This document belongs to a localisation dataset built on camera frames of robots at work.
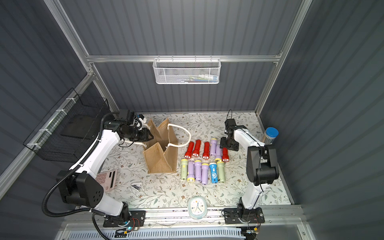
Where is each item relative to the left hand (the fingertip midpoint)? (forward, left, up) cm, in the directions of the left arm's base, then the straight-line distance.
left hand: (151, 138), depth 81 cm
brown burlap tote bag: (-6, -5, -6) cm, 10 cm away
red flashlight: (-1, -19, -17) cm, 26 cm away
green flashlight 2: (-9, -39, -17) cm, 44 cm away
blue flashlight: (-10, -35, -17) cm, 40 cm away
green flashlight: (-10, -17, -18) cm, 27 cm away
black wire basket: (-1, +38, +9) cm, 39 cm away
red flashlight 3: (0, -31, -16) cm, 35 cm away
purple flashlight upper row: (+8, -36, -16) cm, 41 cm away
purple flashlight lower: (-15, -22, -16) cm, 31 cm away
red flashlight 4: (-2, -43, -17) cm, 46 cm away
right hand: (+3, -46, -14) cm, 48 cm away
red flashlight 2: (0, -25, -16) cm, 30 cm away
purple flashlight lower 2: (-9, -25, -17) cm, 32 cm away
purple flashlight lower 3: (-13, -30, -17) cm, 37 cm away
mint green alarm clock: (-31, -25, -17) cm, 43 cm away
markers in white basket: (+34, -30, +16) cm, 48 cm away
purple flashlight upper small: (0, -39, -17) cm, 43 cm away
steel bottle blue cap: (+3, -67, 0) cm, 67 cm away
